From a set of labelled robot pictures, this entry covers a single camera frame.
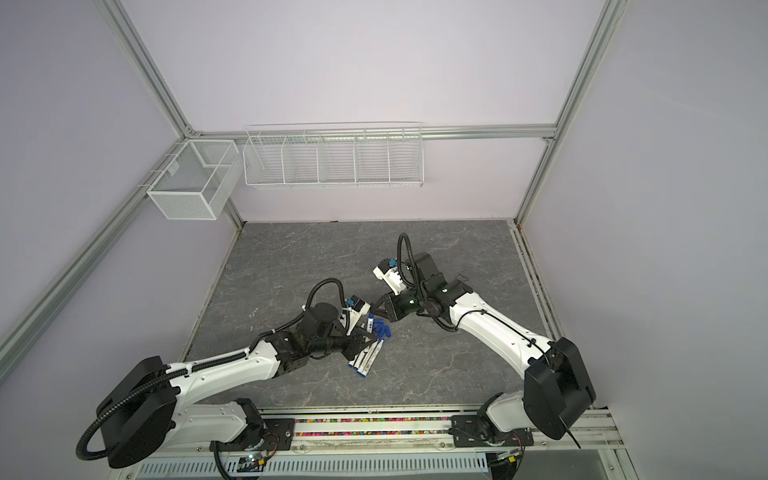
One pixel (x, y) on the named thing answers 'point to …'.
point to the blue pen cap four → (388, 332)
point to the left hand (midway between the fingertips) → (374, 338)
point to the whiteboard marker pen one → (370, 323)
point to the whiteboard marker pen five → (373, 357)
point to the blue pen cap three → (381, 331)
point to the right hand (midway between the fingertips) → (374, 315)
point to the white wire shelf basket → (335, 156)
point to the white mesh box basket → (198, 180)
